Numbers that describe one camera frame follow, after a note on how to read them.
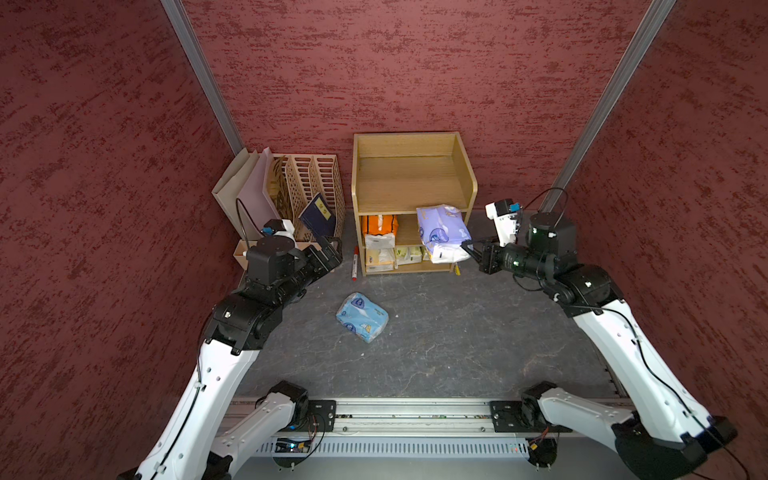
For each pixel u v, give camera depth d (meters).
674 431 0.36
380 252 0.97
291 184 1.03
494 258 0.56
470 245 0.64
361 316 0.88
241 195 0.86
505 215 0.56
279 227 0.56
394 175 0.92
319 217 1.03
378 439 0.74
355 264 1.03
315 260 0.55
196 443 0.37
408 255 0.93
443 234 0.67
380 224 0.85
